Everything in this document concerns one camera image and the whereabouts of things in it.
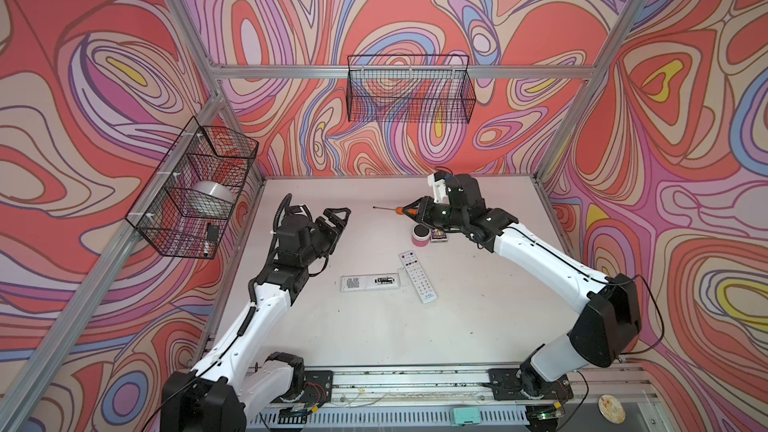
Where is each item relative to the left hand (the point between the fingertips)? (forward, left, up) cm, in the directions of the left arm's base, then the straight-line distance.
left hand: (350, 218), depth 77 cm
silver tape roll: (0, +33, +8) cm, 34 cm away
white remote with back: (-7, -3, -23) cm, 24 cm away
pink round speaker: (+7, -21, -19) cm, 29 cm away
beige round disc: (-39, -63, -24) cm, 78 cm away
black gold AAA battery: (-6, -9, -23) cm, 25 cm away
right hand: (+1, -15, 0) cm, 16 cm away
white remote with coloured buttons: (-8, -20, -22) cm, 31 cm away
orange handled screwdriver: (+3, -13, 0) cm, 13 cm away
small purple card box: (+9, -27, -22) cm, 36 cm away
